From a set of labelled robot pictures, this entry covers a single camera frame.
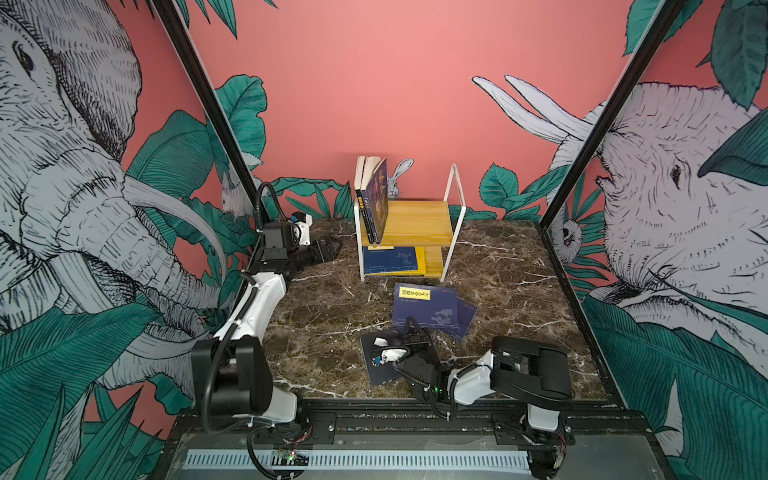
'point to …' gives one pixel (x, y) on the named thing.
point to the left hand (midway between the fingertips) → (330, 240)
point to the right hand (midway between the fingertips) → (412, 316)
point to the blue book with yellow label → (381, 259)
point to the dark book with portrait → (377, 199)
